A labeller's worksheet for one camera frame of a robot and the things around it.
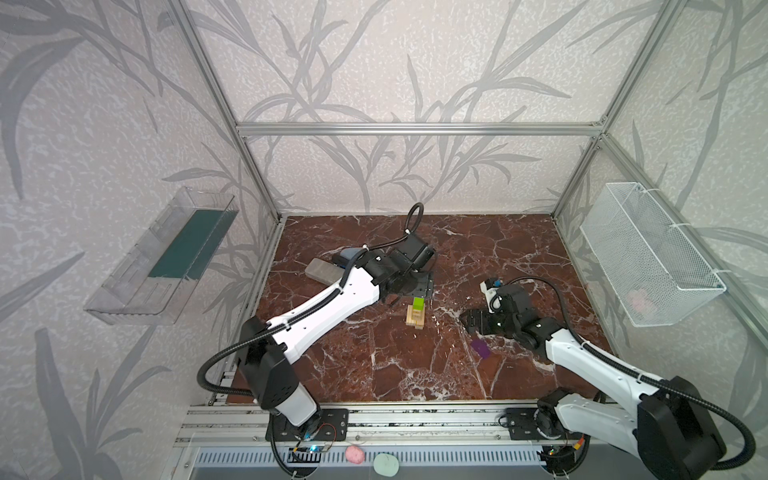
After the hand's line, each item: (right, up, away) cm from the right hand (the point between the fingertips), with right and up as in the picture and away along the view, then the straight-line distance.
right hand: (473, 307), depth 87 cm
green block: (-16, +2, -4) cm, 17 cm away
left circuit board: (-43, -33, -15) cm, 56 cm away
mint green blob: (-24, -31, -20) cm, 44 cm away
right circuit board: (+18, -35, -13) cm, 42 cm away
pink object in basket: (+39, +4, -12) cm, 41 cm away
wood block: (-19, -2, +4) cm, 19 cm away
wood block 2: (-17, -4, +2) cm, 17 cm away
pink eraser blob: (-32, -30, -19) cm, 47 cm away
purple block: (+2, -11, -1) cm, 12 cm away
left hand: (-15, +10, -9) cm, 20 cm away
